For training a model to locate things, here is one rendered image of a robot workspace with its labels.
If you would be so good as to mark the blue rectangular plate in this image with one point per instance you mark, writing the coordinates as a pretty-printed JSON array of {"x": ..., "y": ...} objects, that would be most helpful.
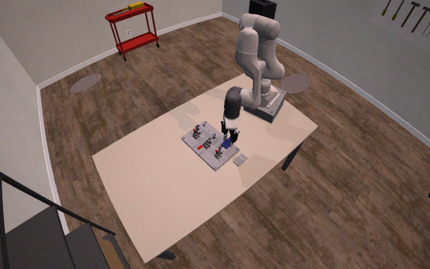
[{"x": 226, "y": 143}]

